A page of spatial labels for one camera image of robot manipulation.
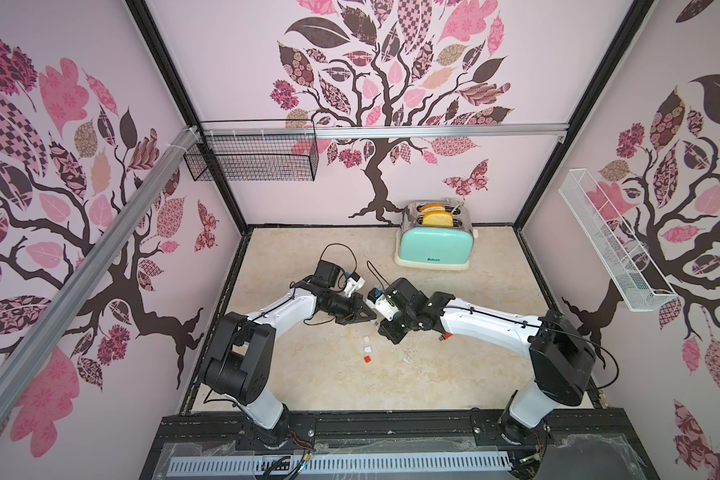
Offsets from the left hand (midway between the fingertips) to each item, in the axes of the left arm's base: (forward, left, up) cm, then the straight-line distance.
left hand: (372, 322), depth 83 cm
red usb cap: (-7, +1, -10) cm, 12 cm away
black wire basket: (+87, +52, +3) cm, 102 cm away
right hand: (-2, -3, -3) cm, 5 cm away
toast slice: (+33, -22, +9) cm, 41 cm away
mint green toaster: (+29, -22, +6) cm, 36 cm away
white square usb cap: (-4, +1, -10) cm, 11 cm away
